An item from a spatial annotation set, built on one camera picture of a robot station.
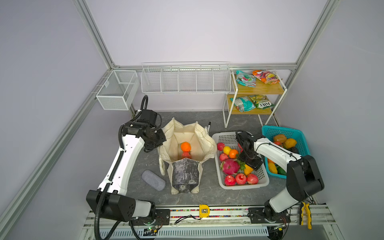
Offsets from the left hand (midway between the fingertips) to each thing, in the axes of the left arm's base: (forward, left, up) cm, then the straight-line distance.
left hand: (163, 144), depth 75 cm
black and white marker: (+28, -28, -23) cm, 46 cm away
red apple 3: (0, -33, -18) cm, 37 cm away
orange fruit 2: (+1, -39, -17) cm, 43 cm away
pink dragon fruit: (-9, -35, -14) cm, 38 cm away
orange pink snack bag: (+35, -62, +13) cm, 72 cm away
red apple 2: (+7, -32, -17) cm, 37 cm away
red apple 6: (-15, -46, -17) cm, 52 cm away
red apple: (+2, -10, -17) cm, 20 cm away
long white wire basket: (+47, -13, +7) cm, 49 cm away
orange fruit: (+8, -10, -18) cm, 22 cm away
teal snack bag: (+31, -50, -5) cm, 59 cm away
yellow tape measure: (-28, -19, -21) cm, 40 cm away
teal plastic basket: (+15, -67, -17) cm, 71 cm away
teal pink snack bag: (+33, -48, +13) cm, 59 cm away
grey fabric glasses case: (-11, +8, -20) cm, 24 cm away
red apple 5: (-14, -40, -18) cm, 46 cm away
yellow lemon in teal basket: (+6, -77, -17) cm, 79 cm away
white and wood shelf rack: (+26, -40, -4) cm, 48 cm away
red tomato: (+5, -67, -14) cm, 69 cm away
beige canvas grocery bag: (-14, -10, -7) cm, 19 cm away
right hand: (-6, -46, -18) cm, 50 cm away
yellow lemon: (+4, -36, -18) cm, 40 cm away
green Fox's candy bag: (+32, -63, -5) cm, 71 cm away
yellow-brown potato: (+9, -71, -15) cm, 73 cm away
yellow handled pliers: (-29, -72, -22) cm, 80 cm away
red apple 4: (-15, -34, -17) cm, 41 cm away
